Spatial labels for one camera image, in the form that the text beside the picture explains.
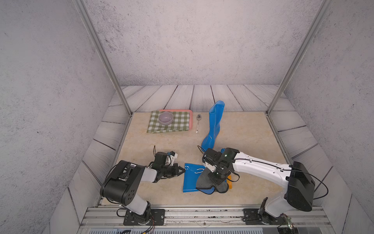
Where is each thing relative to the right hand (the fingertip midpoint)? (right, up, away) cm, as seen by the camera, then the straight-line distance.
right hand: (215, 181), depth 77 cm
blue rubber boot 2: (+1, +36, +8) cm, 37 cm away
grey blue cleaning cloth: (-6, -1, -1) cm, 6 cm away
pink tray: (-13, +36, +44) cm, 58 cm away
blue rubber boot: (-12, 0, +15) cm, 20 cm away
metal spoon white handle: (-7, +34, +41) cm, 54 cm away
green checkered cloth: (-21, +31, +38) cm, 54 cm away
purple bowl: (-33, +34, +37) cm, 60 cm away
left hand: (-16, +2, +11) cm, 19 cm away
